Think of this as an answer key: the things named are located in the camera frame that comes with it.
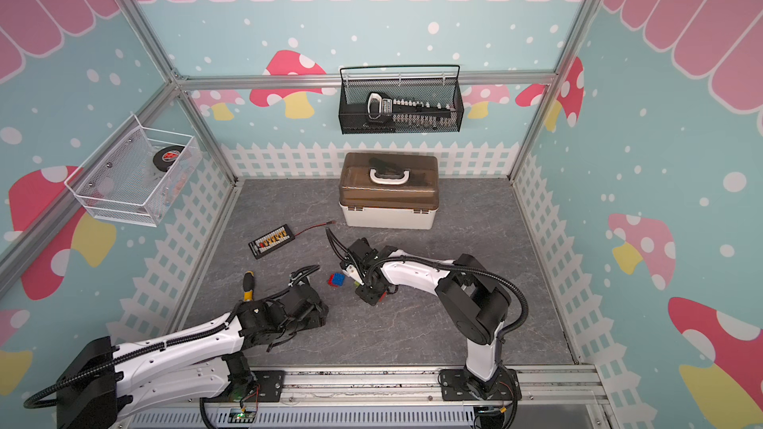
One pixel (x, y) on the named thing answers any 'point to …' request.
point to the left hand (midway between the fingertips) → (320, 317)
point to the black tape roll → (165, 156)
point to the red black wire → (316, 226)
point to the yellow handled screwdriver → (248, 285)
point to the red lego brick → (330, 281)
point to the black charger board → (271, 240)
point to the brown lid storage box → (388, 191)
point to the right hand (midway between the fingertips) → (371, 291)
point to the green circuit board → (242, 414)
